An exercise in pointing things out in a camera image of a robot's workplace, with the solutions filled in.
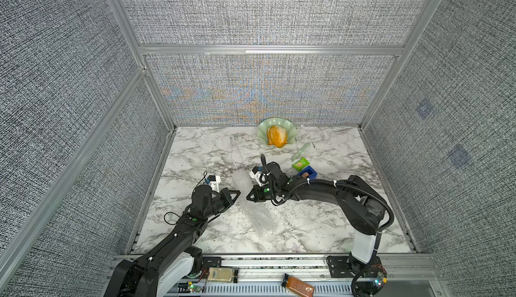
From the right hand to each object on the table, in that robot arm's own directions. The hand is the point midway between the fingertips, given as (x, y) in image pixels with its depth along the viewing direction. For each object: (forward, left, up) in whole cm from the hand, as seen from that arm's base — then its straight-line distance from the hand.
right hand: (245, 194), depth 85 cm
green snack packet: (+19, -27, -7) cm, 34 cm away
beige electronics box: (-29, +8, -2) cm, 30 cm away
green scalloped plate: (+40, -24, -4) cm, 47 cm away
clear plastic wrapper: (+30, -30, -8) cm, 43 cm away
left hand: (-1, 0, +4) cm, 4 cm away
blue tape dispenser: (+11, -29, -1) cm, 31 cm away
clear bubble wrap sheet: (-8, -7, 0) cm, 11 cm away
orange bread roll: (+32, -15, +1) cm, 35 cm away
